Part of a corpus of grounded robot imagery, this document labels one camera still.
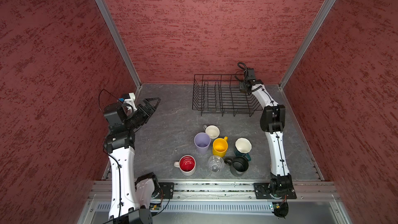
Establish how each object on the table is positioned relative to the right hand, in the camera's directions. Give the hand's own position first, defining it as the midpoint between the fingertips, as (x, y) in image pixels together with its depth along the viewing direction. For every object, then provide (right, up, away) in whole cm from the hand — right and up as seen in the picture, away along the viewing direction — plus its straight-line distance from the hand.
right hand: (245, 85), depth 110 cm
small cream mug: (-25, -29, -21) cm, 44 cm away
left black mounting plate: (-48, -55, -36) cm, 81 cm away
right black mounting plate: (-2, -55, -36) cm, 66 cm away
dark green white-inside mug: (-8, -37, -25) cm, 46 cm away
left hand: (-52, -14, -41) cm, 67 cm away
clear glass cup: (-24, -45, -29) cm, 59 cm away
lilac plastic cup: (-31, -34, -25) cm, 53 cm away
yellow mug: (-21, -38, -23) cm, 49 cm away
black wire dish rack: (-17, -6, +3) cm, 18 cm away
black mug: (-11, -46, -29) cm, 55 cm away
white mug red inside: (-39, -46, -29) cm, 67 cm away
